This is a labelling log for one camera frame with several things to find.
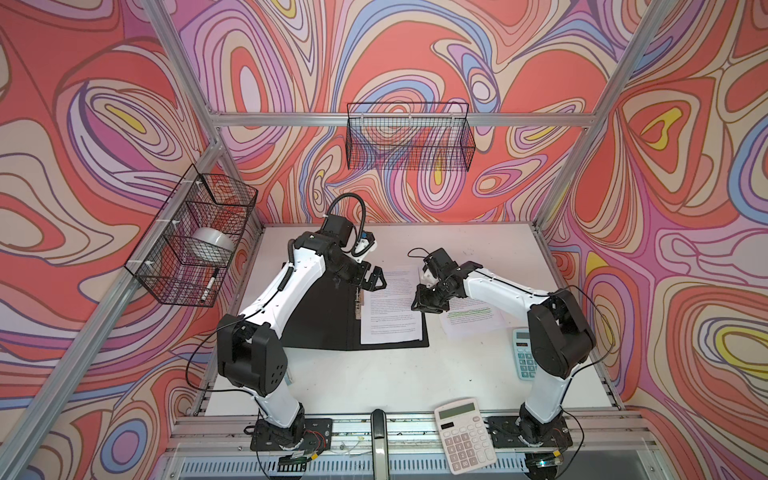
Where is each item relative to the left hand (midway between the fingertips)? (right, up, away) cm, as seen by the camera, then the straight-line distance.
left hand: (373, 278), depth 82 cm
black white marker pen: (-40, -1, -10) cm, 41 cm away
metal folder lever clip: (-6, -10, +15) cm, 18 cm away
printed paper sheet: (+4, -13, +12) cm, 18 cm away
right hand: (+14, -11, +8) cm, 19 cm away
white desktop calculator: (+23, -38, -10) cm, 45 cm away
